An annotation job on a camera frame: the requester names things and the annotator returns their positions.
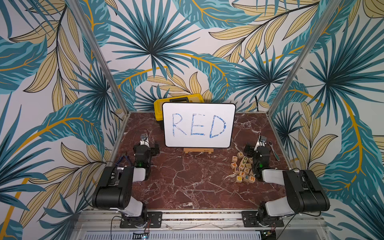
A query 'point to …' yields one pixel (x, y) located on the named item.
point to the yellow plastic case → (191, 98)
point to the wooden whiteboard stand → (199, 150)
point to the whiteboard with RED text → (201, 125)
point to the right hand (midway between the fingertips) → (257, 144)
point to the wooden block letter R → (237, 170)
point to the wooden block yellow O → (239, 179)
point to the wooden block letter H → (252, 179)
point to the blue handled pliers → (121, 158)
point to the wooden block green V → (245, 160)
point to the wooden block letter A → (240, 155)
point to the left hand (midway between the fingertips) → (148, 143)
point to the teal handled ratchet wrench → (270, 143)
